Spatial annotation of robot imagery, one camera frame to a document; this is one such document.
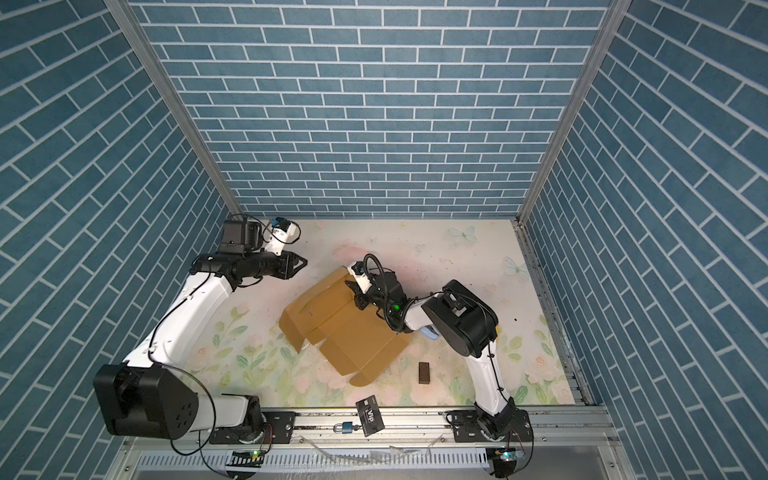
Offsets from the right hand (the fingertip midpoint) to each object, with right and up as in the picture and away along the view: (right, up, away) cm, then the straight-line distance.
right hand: (346, 278), depth 92 cm
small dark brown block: (+24, -25, -10) cm, 36 cm away
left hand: (-10, +7, -12) cm, 17 cm away
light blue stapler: (+26, -16, -4) cm, 30 cm away
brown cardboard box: (+3, -18, -3) cm, 19 cm away
